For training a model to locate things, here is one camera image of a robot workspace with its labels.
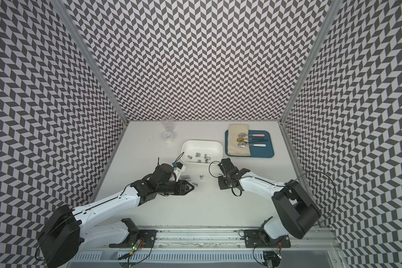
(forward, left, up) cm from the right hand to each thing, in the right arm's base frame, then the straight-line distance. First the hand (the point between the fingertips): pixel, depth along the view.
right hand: (224, 185), depth 89 cm
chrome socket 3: (+15, +10, 0) cm, 18 cm away
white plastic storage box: (+21, +13, 0) cm, 25 cm away
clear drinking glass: (+43, +36, +5) cm, 56 cm away
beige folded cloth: (+24, -7, 0) cm, 25 cm away
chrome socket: (+17, +10, +1) cm, 20 cm away
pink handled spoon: (+35, -15, 0) cm, 39 cm away
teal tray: (+21, -25, -1) cm, 33 cm away
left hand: (-6, +17, +8) cm, 20 cm away
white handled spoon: (+26, -14, 0) cm, 30 cm away
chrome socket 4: (+4, +21, +1) cm, 21 cm away
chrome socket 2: (+15, +14, 0) cm, 20 cm away
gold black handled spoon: (+31, -13, 0) cm, 33 cm away
